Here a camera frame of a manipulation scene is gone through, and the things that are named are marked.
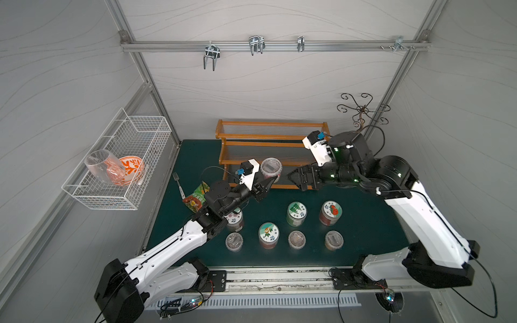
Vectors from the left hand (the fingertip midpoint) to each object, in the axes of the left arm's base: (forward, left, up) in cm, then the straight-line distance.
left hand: (271, 171), depth 65 cm
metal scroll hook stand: (+38, -42, -3) cm, 57 cm away
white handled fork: (+20, +49, -34) cm, 63 cm away
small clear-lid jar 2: (-12, -11, -29) cm, 33 cm away
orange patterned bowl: (+1, +47, -2) cm, 47 cm away
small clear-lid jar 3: (-12, -26, -29) cm, 41 cm away
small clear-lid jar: (-14, +14, -29) cm, 35 cm away
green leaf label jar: (-3, -11, -26) cm, 28 cm away
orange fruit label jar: (-11, 0, -26) cm, 28 cm away
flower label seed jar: (-7, +14, -26) cm, 30 cm away
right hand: (-2, -8, +4) cm, 10 cm away
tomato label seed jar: (-2, -26, -26) cm, 36 cm away
